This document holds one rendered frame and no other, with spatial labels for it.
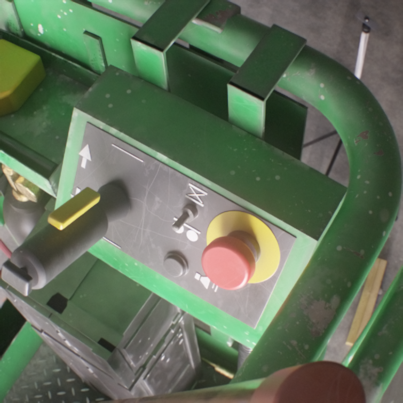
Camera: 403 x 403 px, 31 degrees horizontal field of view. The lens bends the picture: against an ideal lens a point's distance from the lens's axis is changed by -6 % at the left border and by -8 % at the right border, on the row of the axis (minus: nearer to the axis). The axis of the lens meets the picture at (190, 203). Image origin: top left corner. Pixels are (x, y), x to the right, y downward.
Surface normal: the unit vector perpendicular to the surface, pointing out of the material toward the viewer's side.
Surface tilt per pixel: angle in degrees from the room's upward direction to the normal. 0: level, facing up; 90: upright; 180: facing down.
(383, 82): 0
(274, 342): 27
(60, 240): 41
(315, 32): 0
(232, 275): 58
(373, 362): 9
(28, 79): 90
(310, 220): 0
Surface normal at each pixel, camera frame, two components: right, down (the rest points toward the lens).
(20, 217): -0.30, 0.25
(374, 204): 0.08, -0.35
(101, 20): -0.55, 0.77
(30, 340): 0.84, 0.48
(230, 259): -0.49, 0.43
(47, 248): 0.50, -0.58
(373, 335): -0.63, -0.63
